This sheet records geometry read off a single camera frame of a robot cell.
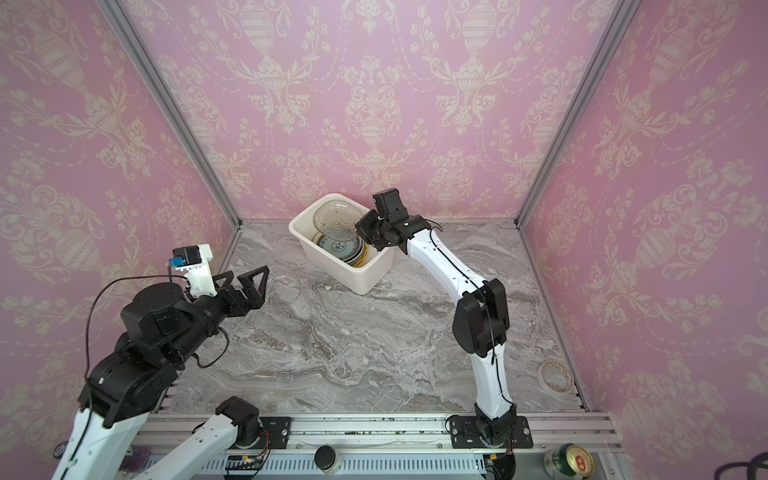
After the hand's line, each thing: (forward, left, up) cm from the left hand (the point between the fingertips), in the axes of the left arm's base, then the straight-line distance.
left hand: (254, 273), depth 59 cm
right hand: (+25, -16, -13) cm, 33 cm away
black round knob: (-28, -14, -28) cm, 42 cm away
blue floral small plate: (+34, -9, -32) cm, 48 cm away
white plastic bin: (+17, -22, -24) cm, 37 cm away
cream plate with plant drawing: (+31, -16, -33) cm, 49 cm away
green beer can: (-28, -65, -26) cm, 76 cm away
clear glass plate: (+29, -11, -13) cm, 34 cm away
